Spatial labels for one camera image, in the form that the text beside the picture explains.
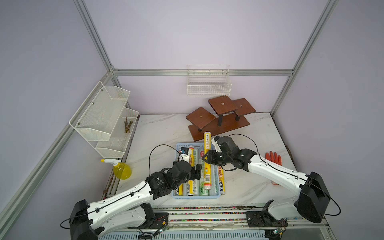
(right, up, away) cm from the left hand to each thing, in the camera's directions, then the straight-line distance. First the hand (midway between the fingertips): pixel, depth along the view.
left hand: (193, 165), depth 75 cm
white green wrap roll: (+3, -12, +7) cm, 14 cm away
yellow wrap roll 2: (-1, -13, +1) cm, 13 cm away
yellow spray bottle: (-45, -7, +16) cm, 48 cm away
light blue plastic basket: (+8, -16, +4) cm, 18 cm away
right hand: (+7, +2, +4) cm, 8 cm away
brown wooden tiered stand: (+25, +30, +43) cm, 58 cm away
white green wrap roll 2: (+12, -13, +5) cm, 18 cm away
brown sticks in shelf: (-42, +18, +18) cm, 49 cm away
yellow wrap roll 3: (+7, 0, -1) cm, 8 cm away
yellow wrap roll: (-7, -15, +5) cm, 17 cm away
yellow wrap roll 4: (+16, -13, +6) cm, 22 cm away
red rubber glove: (+52, 0, +21) cm, 57 cm away
